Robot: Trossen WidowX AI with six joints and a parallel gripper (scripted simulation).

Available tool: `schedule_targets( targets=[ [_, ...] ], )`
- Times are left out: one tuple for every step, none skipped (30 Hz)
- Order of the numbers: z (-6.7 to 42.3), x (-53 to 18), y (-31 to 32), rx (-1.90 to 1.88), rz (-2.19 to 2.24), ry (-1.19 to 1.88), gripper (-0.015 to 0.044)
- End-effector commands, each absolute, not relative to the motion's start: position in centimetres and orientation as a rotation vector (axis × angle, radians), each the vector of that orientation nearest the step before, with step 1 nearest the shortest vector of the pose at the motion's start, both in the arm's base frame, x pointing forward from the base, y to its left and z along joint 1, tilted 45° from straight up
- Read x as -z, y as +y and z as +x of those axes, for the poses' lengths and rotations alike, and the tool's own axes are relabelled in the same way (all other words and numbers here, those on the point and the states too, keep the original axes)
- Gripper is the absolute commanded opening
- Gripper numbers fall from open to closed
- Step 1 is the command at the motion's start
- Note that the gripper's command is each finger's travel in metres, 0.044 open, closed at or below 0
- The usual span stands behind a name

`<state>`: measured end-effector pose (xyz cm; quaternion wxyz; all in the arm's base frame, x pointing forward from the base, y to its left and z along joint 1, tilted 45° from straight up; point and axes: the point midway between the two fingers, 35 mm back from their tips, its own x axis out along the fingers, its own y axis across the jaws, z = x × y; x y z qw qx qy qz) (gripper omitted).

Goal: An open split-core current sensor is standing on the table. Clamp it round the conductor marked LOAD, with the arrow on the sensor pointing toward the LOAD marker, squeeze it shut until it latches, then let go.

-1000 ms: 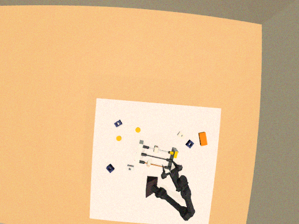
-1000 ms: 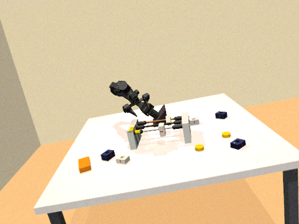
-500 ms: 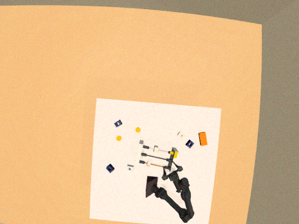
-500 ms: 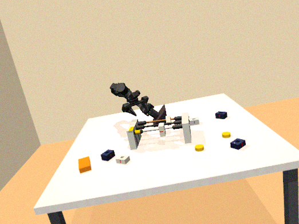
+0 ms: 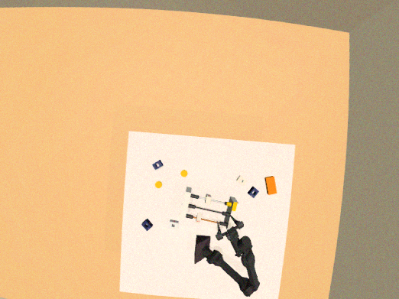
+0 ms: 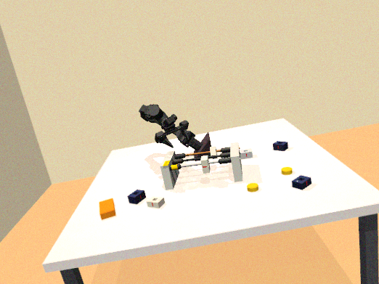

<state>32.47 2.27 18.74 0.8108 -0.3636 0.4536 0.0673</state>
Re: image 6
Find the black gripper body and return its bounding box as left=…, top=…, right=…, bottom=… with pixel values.
left=155, top=118, right=189, bottom=143

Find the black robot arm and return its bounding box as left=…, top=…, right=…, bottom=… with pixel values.
left=139, top=104, right=203, bottom=153

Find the orange block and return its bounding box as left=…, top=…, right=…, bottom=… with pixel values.
left=99, top=198, right=115, bottom=220

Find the yellow flat disc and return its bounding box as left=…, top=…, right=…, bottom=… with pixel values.
left=282, top=167, right=292, bottom=175
left=247, top=183, right=259, bottom=192

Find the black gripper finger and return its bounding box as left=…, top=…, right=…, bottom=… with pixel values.
left=182, top=125, right=189, bottom=140
left=160, top=134, right=174, bottom=148

